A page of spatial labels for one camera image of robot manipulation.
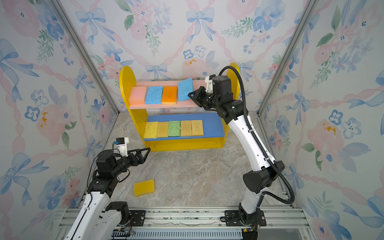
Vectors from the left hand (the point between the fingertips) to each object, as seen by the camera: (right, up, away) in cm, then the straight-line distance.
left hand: (144, 148), depth 75 cm
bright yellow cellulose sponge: (-1, +9, +15) cm, 17 cm away
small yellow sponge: (+27, +10, +15) cm, 33 cm away
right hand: (+22, +26, -8) cm, 35 cm away
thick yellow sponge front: (-2, -23, +7) cm, 24 cm away
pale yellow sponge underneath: (+20, +10, +15) cm, 27 cm away
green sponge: (+13, +10, +15) cm, 22 cm away
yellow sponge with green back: (+6, +9, +15) cm, 18 cm away
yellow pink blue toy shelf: (+9, +16, +20) cm, 27 cm away
